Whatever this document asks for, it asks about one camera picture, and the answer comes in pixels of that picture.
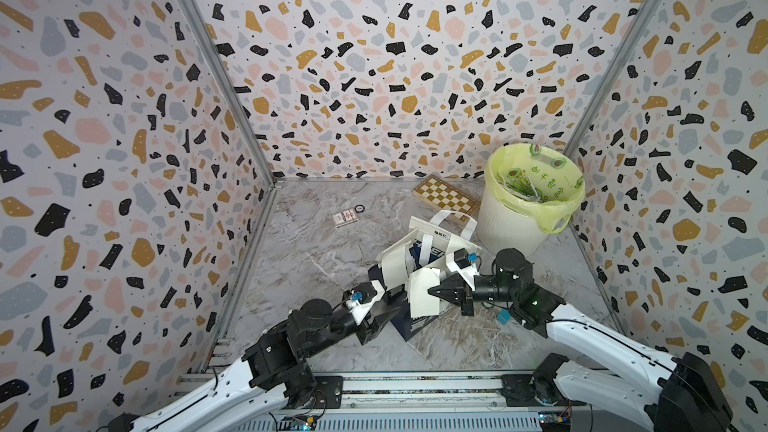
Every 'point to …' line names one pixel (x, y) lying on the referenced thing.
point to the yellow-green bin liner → (537, 181)
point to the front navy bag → (406, 324)
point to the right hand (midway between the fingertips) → (433, 292)
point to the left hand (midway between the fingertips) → (394, 298)
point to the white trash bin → (502, 227)
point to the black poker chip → (359, 208)
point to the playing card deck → (345, 218)
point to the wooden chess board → (443, 196)
